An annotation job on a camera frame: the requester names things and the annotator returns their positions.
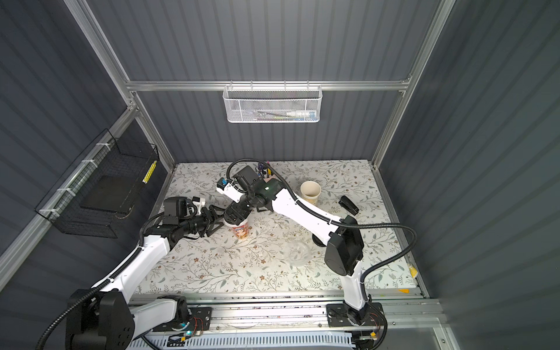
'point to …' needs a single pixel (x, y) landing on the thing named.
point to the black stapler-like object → (346, 203)
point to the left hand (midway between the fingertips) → (229, 220)
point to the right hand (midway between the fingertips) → (235, 205)
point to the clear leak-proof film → (297, 253)
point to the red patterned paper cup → (240, 230)
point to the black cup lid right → (317, 241)
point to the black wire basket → (106, 182)
